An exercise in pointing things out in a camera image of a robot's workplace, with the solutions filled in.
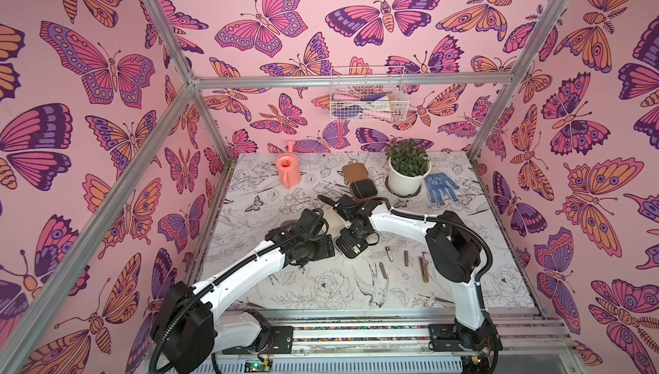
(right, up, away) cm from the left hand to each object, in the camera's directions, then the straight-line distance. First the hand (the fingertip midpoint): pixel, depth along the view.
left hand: (328, 249), depth 82 cm
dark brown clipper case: (+14, +19, +27) cm, 36 cm away
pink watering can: (-17, +28, +22) cm, 39 cm away
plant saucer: (+25, +17, +24) cm, 39 cm away
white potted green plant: (+29, +28, +13) cm, 42 cm away
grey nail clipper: (+19, -9, +6) cm, 22 cm away
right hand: (+8, +1, +12) cm, 15 cm away
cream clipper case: (+8, -2, +8) cm, 11 cm away
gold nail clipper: (+22, -4, +8) cm, 24 cm away
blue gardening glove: (+46, +20, +27) cm, 57 cm away
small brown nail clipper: (+27, -5, +7) cm, 28 cm away
